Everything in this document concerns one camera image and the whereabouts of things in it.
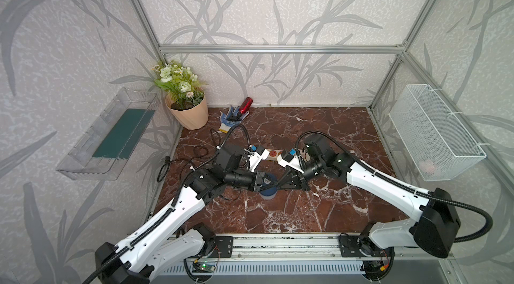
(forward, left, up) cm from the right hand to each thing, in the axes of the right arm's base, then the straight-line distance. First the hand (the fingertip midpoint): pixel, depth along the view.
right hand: (278, 184), depth 68 cm
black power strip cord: (+24, +43, -22) cm, 54 cm away
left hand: (-2, +1, +3) cm, 4 cm away
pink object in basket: (+7, -55, -1) cm, 55 cm away
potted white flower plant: (+48, +46, -5) cm, 67 cm away
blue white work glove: (+49, +24, -20) cm, 58 cm away
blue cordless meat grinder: (+3, +3, -16) cm, 17 cm away
